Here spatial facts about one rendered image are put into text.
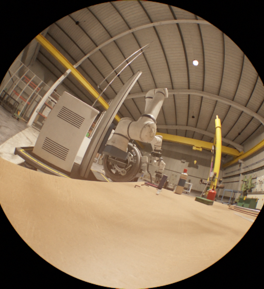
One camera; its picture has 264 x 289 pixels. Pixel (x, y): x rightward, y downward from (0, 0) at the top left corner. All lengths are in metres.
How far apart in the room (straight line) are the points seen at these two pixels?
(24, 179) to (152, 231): 0.19
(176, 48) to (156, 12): 3.18
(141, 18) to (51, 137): 8.06
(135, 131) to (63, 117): 0.53
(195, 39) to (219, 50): 1.74
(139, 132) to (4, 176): 0.67
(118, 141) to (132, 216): 0.61
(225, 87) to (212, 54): 2.90
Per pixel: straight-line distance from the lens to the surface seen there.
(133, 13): 8.27
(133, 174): 1.51
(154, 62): 8.40
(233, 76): 9.20
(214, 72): 8.82
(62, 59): 9.54
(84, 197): 0.17
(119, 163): 1.61
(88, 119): 0.71
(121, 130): 0.75
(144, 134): 0.64
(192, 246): 0.16
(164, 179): 0.75
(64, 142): 0.69
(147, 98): 1.14
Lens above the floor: 0.55
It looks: 14 degrees up
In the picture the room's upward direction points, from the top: 22 degrees clockwise
